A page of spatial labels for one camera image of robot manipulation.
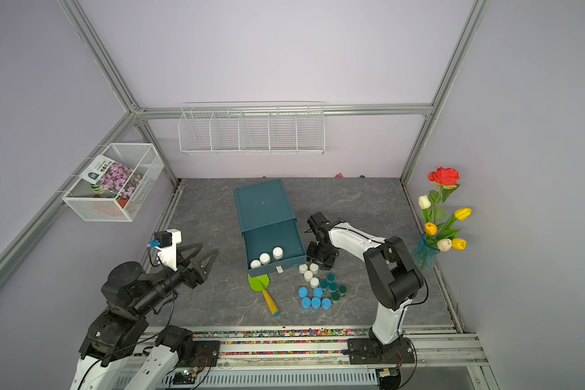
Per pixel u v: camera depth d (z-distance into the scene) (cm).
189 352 67
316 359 74
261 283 87
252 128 99
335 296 83
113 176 74
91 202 74
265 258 75
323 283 85
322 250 78
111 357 43
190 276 55
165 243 53
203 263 57
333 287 85
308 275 87
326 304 81
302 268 88
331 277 87
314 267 89
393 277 48
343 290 83
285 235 82
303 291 83
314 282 86
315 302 81
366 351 74
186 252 63
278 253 77
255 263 74
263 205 84
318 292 83
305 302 81
